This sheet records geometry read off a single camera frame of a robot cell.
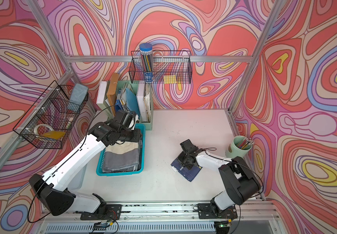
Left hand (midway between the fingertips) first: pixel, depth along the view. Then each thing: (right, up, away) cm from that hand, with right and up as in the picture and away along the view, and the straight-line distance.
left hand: (141, 135), depth 75 cm
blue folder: (-10, +20, +22) cm, 31 cm away
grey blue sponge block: (-37, +23, +6) cm, 44 cm away
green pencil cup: (+56, -8, +8) cm, 57 cm away
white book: (-27, +25, +13) cm, 39 cm away
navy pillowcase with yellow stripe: (+27, -24, +9) cm, 37 cm away
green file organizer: (-16, +20, +18) cm, 32 cm away
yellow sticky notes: (+15, +34, +16) cm, 41 cm away
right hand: (+21, -20, +15) cm, 32 cm away
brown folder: (-19, +22, +10) cm, 31 cm away
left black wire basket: (-49, +14, +4) cm, 51 cm away
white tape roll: (-47, +4, -9) cm, 48 cm away
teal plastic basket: (-23, -20, +4) cm, 31 cm away
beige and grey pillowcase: (-14, -14, +11) cm, 23 cm away
